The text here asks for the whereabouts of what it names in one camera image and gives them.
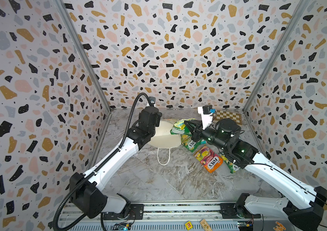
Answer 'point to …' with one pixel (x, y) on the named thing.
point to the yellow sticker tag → (188, 225)
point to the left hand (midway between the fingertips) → (151, 110)
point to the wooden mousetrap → (205, 225)
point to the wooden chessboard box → (219, 115)
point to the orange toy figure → (279, 227)
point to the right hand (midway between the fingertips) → (186, 122)
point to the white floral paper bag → (163, 140)
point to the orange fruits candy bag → (210, 160)
